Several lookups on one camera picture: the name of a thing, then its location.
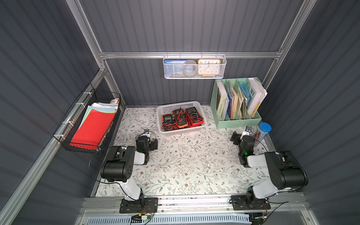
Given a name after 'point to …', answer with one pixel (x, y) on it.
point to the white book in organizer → (261, 94)
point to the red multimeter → (192, 117)
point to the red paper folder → (92, 129)
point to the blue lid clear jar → (265, 128)
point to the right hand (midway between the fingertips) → (246, 133)
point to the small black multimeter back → (178, 111)
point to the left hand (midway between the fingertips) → (146, 139)
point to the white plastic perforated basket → (167, 109)
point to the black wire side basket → (91, 99)
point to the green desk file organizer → (232, 122)
